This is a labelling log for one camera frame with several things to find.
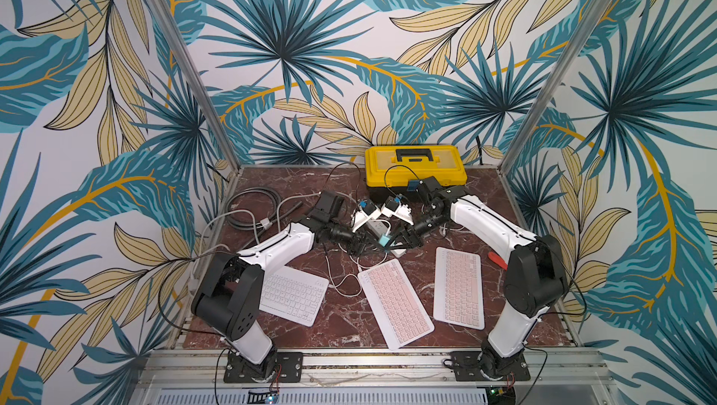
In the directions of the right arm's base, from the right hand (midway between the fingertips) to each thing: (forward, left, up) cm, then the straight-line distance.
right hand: (389, 243), depth 81 cm
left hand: (-2, +3, +1) cm, 4 cm away
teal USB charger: (-1, +2, +4) cm, 5 cm away
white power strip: (+13, +1, -12) cm, 18 cm away
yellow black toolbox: (+10, +1, +20) cm, 22 cm away
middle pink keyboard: (-14, -2, -15) cm, 20 cm away
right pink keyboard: (-11, -22, -15) cm, 28 cm away
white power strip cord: (+23, +60, -15) cm, 66 cm away
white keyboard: (-9, +29, -15) cm, 34 cm away
